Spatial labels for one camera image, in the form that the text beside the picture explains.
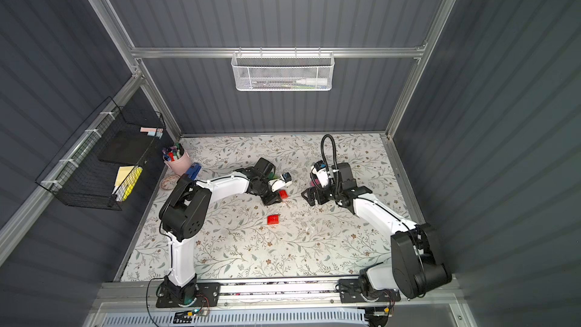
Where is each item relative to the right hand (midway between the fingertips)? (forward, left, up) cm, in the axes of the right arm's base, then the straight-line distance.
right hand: (316, 189), depth 87 cm
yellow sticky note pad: (-11, +55, +23) cm, 61 cm away
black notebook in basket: (+6, +67, +18) cm, 70 cm away
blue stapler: (+15, +56, -9) cm, 58 cm away
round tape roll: (+10, +66, -10) cm, 68 cm away
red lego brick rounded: (-8, +17, -10) cm, 22 cm away
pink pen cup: (+14, +59, +1) cm, 61 cm away
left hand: (+3, +16, -10) cm, 19 cm away
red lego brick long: (+3, +13, -9) cm, 16 cm away
